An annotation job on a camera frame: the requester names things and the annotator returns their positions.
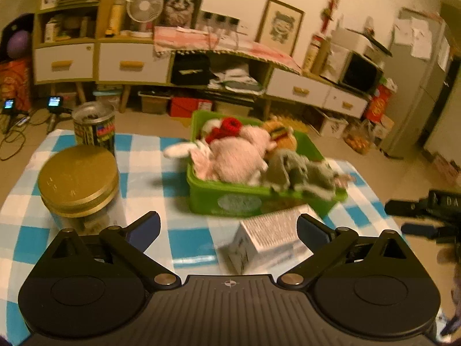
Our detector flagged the hamburger plush toy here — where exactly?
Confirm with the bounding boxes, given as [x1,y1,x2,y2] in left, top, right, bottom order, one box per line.
[261,116,298,151]

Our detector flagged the pink fluffy plush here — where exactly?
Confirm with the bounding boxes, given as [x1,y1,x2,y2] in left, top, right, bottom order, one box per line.
[190,125,277,187]

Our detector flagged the white santa hat plush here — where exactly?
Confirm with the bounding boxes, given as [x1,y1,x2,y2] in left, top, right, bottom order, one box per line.
[163,116,243,159]

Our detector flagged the white cardboard box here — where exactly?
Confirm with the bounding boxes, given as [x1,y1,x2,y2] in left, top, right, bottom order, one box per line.
[225,205,321,274]

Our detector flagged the gold lid clear jar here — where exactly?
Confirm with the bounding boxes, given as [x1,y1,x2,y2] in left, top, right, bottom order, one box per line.
[37,144,126,235]

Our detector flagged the green plastic bin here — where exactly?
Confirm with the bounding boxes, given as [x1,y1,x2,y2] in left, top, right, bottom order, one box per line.
[187,110,348,218]

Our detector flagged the bag of oranges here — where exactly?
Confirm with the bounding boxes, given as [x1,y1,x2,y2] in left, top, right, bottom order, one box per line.
[344,120,374,155]

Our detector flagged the white storage crate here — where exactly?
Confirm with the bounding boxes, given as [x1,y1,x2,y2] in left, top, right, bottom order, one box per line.
[307,109,349,139]

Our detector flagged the red gift box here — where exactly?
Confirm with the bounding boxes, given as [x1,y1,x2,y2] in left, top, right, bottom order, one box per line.
[364,84,394,123]

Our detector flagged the egg tray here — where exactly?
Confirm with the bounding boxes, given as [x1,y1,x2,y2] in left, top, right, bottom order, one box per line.
[269,111,309,133]

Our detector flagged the printed tin can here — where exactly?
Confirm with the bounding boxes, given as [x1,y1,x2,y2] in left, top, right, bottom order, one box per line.
[71,101,115,155]

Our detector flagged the red box under cabinet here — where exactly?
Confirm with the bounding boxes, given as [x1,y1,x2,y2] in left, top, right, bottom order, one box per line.
[169,97,213,118]

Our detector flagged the grey refrigerator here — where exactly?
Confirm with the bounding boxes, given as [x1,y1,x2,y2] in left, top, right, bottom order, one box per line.
[381,8,451,159]

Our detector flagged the small lit device screen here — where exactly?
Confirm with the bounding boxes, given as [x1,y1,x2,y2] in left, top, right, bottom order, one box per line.
[47,96,63,109]

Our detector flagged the black microwave oven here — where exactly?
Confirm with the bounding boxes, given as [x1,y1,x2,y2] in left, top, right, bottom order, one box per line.
[320,44,383,95]

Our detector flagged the wooden tv cabinet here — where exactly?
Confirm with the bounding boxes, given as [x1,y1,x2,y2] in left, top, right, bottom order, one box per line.
[97,34,369,118]

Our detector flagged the black bag in cabinet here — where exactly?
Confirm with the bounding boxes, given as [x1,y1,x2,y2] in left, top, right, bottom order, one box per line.
[171,53,216,86]

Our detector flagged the pink table runner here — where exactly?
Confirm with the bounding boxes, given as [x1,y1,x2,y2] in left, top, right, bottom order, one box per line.
[154,27,302,74]

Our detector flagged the framed cartoon girl picture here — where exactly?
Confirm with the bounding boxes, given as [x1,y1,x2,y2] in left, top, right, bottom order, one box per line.
[255,0,305,56]

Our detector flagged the purple ball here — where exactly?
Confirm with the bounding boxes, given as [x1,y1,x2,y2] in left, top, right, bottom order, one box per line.
[6,31,31,59]

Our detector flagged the white desk fan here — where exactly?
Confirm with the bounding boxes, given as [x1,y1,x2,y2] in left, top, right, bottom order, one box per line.
[126,0,163,38]

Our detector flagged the wooden shelf unit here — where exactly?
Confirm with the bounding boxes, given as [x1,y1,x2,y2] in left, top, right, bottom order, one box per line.
[33,0,114,103]

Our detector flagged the framed cat picture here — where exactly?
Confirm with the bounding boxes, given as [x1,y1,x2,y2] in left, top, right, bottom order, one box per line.
[158,0,203,29]

